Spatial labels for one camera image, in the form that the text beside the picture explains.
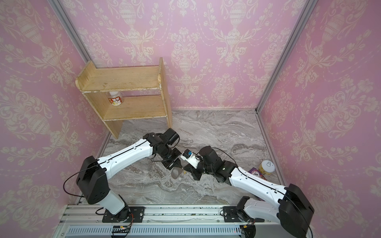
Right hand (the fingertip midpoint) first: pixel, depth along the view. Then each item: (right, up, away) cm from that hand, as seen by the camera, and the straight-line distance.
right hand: (186, 167), depth 76 cm
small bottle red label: (-44, +38, +15) cm, 60 cm away
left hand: (0, +1, 0) cm, 1 cm away
